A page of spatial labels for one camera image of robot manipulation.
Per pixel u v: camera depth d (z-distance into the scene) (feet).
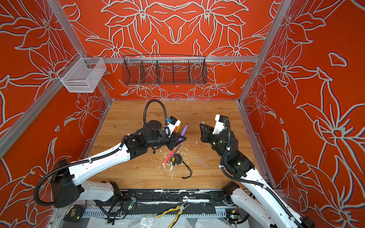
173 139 1.96
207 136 1.92
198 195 2.45
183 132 2.20
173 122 2.01
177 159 2.74
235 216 2.24
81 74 3.01
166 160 2.80
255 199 1.81
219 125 1.93
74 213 2.20
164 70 3.29
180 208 2.28
